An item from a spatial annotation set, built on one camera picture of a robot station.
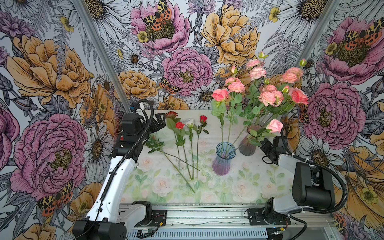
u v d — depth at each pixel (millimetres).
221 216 761
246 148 941
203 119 1118
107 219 379
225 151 793
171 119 1111
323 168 458
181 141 1024
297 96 659
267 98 639
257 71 708
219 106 704
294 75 704
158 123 651
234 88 663
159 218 743
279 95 679
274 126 580
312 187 449
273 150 731
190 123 1084
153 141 1017
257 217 735
